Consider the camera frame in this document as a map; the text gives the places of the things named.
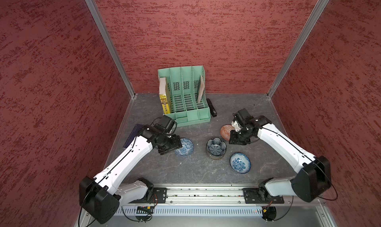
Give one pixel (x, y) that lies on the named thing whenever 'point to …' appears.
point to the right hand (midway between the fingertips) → (231, 144)
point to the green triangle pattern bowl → (216, 157)
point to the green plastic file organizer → (188, 99)
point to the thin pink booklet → (201, 87)
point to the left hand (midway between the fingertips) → (175, 151)
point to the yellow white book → (162, 94)
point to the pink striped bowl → (216, 159)
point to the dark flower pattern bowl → (216, 146)
